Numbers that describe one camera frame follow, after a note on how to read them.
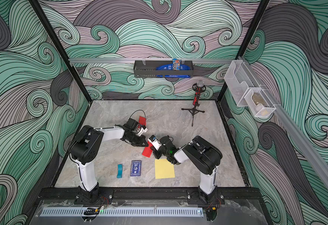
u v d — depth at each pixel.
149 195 0.75
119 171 0.82
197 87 0.96
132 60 0.94
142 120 1.07
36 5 0.70
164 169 0.84
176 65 0.90
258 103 0.64
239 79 0.77
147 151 0.91
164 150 0.77
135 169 0.81
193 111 1.07
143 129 0.91
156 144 0.82
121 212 0.70
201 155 0.49
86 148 0.51
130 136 0.83
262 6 0.71
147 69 0.95
